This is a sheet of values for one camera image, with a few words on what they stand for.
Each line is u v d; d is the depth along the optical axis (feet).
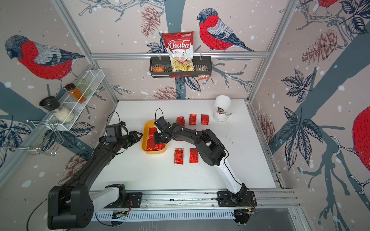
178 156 2.88
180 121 3.50
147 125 3.23
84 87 2.50
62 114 2.15
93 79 3.03
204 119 3.51
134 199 2.40
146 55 6.33
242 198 2.08
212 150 1.81
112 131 2.13
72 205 1.30
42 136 2.01
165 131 2.37
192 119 3.51
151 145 2.97
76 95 2.38
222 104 3.33
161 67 3.08
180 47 2.67
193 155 2.90
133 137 2.49
